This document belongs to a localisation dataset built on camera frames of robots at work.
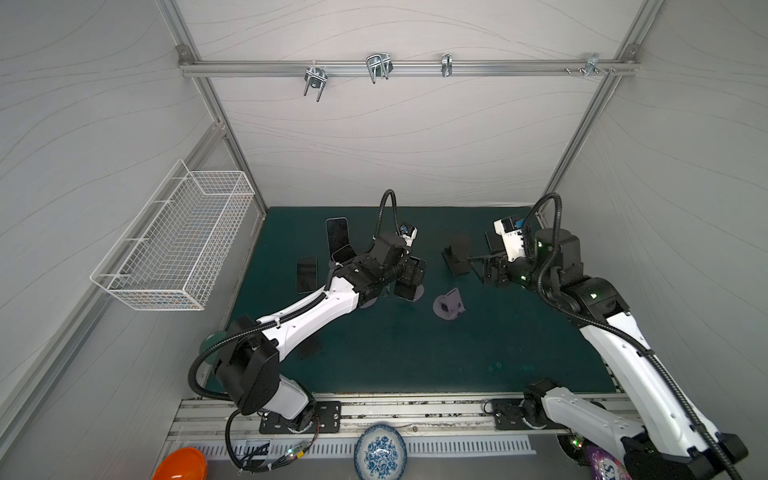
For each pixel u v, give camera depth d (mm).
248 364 415
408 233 696
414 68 787
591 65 765
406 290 984
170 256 678
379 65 765
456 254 980
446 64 783
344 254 882
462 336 869
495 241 611
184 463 626
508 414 733
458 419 744
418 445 703
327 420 733
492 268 601
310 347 836
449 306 876
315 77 794
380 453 685
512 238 596
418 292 951
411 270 715
